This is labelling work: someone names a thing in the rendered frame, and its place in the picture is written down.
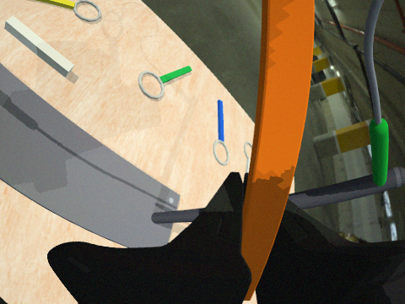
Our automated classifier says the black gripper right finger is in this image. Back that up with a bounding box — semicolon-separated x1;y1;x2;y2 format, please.
256;199;405;304

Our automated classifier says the grey ring with green handle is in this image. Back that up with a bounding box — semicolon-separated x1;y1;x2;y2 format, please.
138;65;192;99

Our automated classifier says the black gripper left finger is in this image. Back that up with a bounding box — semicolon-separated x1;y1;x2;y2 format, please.
47;172;252;304

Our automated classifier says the white loop with orange handle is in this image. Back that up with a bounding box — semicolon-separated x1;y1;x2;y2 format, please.
241;0;315;301

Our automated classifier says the grey ring with blue handle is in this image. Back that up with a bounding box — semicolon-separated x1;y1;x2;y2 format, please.
213;99;230;166

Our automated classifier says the grey wire loop with yellow handle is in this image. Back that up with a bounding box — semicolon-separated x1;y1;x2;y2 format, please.
36;0;101;21

